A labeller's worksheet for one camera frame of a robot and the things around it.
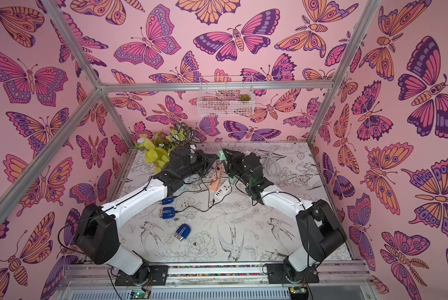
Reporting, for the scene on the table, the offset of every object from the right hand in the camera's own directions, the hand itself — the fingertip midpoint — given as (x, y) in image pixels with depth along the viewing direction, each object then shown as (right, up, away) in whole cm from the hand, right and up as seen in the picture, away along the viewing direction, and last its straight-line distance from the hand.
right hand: (221, 150), depth 78 cm
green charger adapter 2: (0, -2, 0) cm, 2 cm away
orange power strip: (-4, -14, +25) cm, 29 cm away
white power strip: (+1, -19, +17) cm, 26 cm away
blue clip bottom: (-17, -36, +4) cm, 40 cm away
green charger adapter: (+5, -15, +17) cm, 24 cm away
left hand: (+1, -2, 0) cm, 2 cm away
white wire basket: (+2, +28, +17) cm, 33 cm away
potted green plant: (-32, +2, +14) cm, 35 cm away
